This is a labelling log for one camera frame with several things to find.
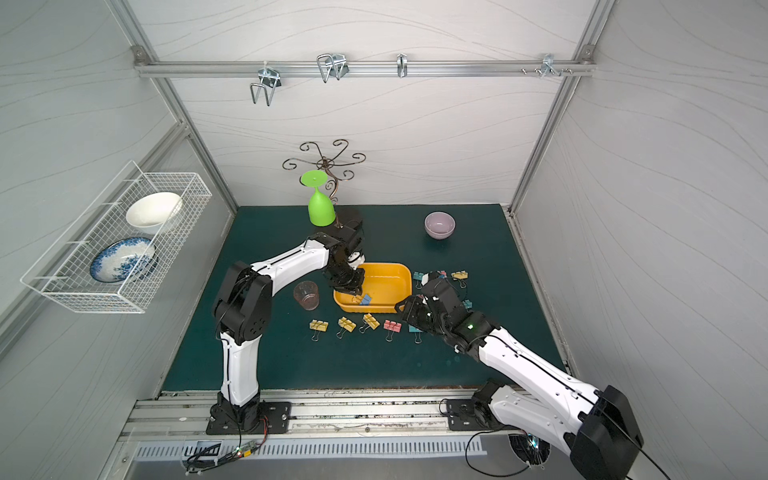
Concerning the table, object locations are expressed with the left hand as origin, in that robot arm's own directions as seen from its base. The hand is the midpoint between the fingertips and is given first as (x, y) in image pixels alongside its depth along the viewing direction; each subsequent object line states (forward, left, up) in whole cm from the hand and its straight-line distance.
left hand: (362, 292), depth 91 cm
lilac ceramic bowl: (+31, -27, -2) cm, 41 cm away
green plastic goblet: (+18, +13, +18) cm, 29 cm away
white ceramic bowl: (+6, +51, +28) cm, 59 cm away
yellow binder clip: (+7, -32, -1) cm, 32 cm away
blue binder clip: (-1, -1, -4) cm, 4 cm away
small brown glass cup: (+1, +18, -3) cm, 18 cm away
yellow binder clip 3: (-9, +4, -4) cm, 11 cm away
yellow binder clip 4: (-8, -3, -5) cm, 9 cm away
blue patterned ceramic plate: (-8, +50, +28) cm, 58 cm away
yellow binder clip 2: (-10, +13, -3) cm, 16 cm away
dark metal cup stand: (+30, +11, +26) cm, 41 cm away
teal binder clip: (+8, -18, -3) cm, 20 cm away
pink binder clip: (-9, -9, -3) cm, 14 cm away
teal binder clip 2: (-10, -17, -5) cm, 20 cm away
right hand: (-9, -11, +9) cm, 17 cm away
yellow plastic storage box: (+4, -7, -3) cm, 9 cm away
